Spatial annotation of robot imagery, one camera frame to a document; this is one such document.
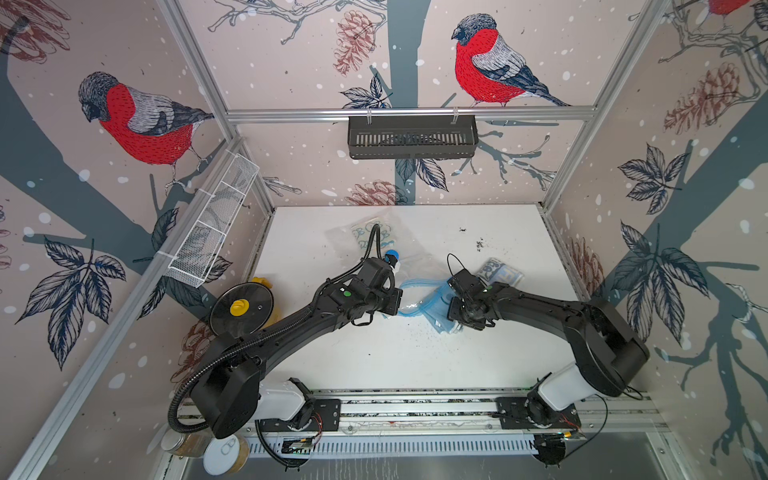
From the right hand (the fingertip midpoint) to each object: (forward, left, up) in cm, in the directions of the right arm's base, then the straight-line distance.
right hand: (455, 314), depth 91 cm
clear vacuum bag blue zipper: (+11, +12, +9) cm, 18 cm away
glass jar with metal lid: (-37, +62, +9) cm, 72 cm away
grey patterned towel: (+15, -14, +3) cm, 21 cm away
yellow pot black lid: (-7, +59, +14) cm, 61 cm away
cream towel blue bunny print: (+31, +32, +2) cm, 45 cm away
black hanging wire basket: (+53, +14, +30) cm, 62 cm away
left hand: (-1, +16, +14) cm, 21 cm away
